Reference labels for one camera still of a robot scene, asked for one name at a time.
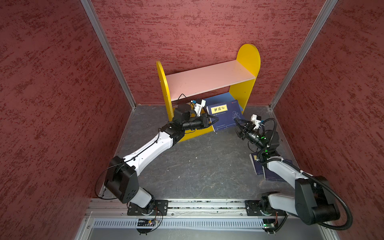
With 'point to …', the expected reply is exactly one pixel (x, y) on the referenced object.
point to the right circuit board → (269, 224)
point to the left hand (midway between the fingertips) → (218, 122)
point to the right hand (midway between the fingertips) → (231, 124)
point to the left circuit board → (145, 222)
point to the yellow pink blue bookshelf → (209, 98)
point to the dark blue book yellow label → (226, 112)
